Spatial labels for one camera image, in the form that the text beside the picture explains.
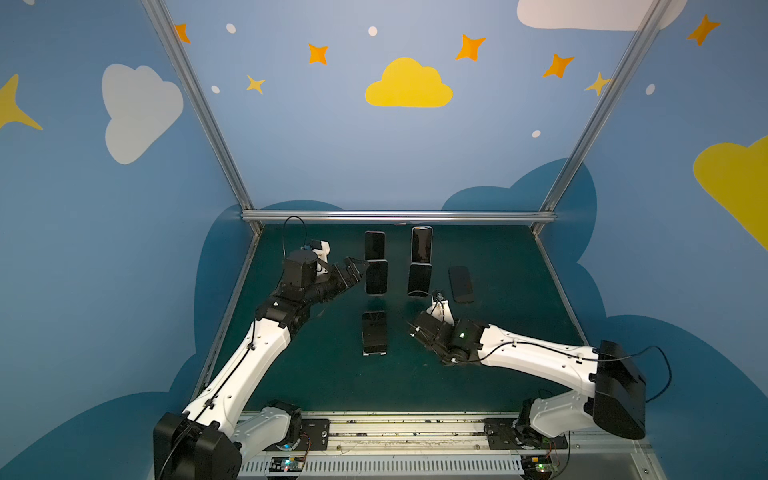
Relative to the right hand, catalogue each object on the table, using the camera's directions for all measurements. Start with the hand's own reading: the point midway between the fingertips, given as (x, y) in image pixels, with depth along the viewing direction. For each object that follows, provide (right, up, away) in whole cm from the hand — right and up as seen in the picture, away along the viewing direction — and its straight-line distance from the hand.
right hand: (440, 323), depth 82 cm
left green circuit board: (-39, -31, -11) cm, 51 cm away
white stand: (-18, -10, +5) cm, 21 cm away
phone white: (+12, +9, +26) cm, 30 cm away
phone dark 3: (-18, -3, +1) cm, 19 cm away
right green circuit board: (+22, -32, -10) cm, 40 cm away
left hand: (-21, +15, -7) cm, 26 cm away
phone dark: (-18, +13, +10) cm, 24 cm away
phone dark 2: (-4, +11, +12) cm, 17 cm away
